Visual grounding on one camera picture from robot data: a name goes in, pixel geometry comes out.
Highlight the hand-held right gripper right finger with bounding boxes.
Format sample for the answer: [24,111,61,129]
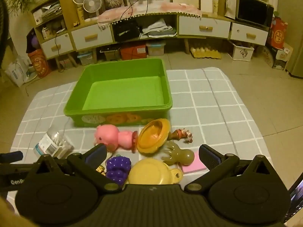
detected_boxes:
[184,144,279,193]

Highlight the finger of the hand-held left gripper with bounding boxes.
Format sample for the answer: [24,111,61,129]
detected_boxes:
[0,152,23,162]

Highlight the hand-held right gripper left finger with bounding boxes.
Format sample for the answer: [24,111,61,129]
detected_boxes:
[30,144,123,193]

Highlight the pink sticky note pad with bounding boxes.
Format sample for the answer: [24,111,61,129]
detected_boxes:
[181,150,210,174]

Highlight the pink pig toy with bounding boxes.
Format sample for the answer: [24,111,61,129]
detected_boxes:
[94,124,140,152]

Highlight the purple toy grapes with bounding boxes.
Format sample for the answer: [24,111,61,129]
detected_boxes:
[105,155,132,186]

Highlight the olive rubber hand toy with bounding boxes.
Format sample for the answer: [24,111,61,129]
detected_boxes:
[162,141,195,166]

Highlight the small brown figurine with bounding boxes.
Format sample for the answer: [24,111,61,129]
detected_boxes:
[167,128,194,144]

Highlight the clear cotton swab container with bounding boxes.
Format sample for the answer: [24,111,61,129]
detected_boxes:
[34,125,74,159]

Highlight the yellow plastic toy pot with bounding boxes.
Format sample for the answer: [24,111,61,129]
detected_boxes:
[128,158,184,185]

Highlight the orange pumpkin-shaped bowl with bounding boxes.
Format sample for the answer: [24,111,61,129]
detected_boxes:
[137,118,171,155]

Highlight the green plastic storage box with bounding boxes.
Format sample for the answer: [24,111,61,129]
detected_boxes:
[63,58,173,127]

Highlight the person's left forearm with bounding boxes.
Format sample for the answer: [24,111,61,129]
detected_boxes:
[0,190,36,227]

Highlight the grey checked blanket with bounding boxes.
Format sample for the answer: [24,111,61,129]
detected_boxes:
[6,67,276,218]

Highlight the white plastic bag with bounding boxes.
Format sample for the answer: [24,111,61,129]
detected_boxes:
[5,55,31,88]

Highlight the dark screen device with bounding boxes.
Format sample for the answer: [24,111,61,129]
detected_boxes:
[283,178,303,224]

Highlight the blue-lidded storage box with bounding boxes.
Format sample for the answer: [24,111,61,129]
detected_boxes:
[77,51,95,66]

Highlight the red round gift bag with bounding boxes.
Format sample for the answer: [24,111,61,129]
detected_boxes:
[28,49,52,78]

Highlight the yellow egg tray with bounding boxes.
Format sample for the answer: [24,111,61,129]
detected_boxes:
[191,46,223,59]

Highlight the red cardboard box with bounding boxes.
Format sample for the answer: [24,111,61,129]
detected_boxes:
[120,44,147,61]

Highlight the white cutout crate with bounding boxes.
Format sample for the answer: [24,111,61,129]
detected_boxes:
[228,40,255,61]

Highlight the white cabinet drawer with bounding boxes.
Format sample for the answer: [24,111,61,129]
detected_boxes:
[71,24,114,51]
[178,16,231,39]
[41,33,74,59]
[230,23,269,46]

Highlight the dark printed gift box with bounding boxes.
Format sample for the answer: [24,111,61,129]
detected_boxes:
[262,44,276,68]

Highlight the purple plush toy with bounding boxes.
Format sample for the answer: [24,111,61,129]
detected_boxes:
[26,28,40,54]

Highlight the clear plastic storage box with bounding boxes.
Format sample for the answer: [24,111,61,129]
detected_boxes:
[145,41,166,57]

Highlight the brown cardboard box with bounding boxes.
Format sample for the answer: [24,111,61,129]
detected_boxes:
[272,43,294,70]

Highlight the black electronic box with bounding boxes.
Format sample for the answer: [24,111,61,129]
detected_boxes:
[112,19,141,43]

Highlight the grey refrigerator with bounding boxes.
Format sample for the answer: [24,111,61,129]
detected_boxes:
[285,0,303,79]

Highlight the folded cloth bags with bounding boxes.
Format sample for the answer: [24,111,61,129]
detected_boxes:
[142,18,178,38]

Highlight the red square gift bag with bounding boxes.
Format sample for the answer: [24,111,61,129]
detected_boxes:
[269,16,289,50]

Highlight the small white desk fan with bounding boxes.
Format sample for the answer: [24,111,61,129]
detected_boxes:
[83,0,102,20]

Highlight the long wooden cabinet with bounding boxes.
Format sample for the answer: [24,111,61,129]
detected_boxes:
[30,0,271,69]

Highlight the stack of papers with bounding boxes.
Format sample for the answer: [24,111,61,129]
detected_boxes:
[33,1,63,23]

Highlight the black microwave oven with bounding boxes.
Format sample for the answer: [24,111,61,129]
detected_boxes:
[235,0,275,28]

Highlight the pink fringed cloth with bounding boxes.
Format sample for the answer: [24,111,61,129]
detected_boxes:
[98,2,203,30]

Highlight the white carton box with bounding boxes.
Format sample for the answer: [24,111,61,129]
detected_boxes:
[225,0,238,19]

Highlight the black power cable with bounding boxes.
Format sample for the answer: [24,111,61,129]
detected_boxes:
[119,0,134,23]
[138,0,150,40]

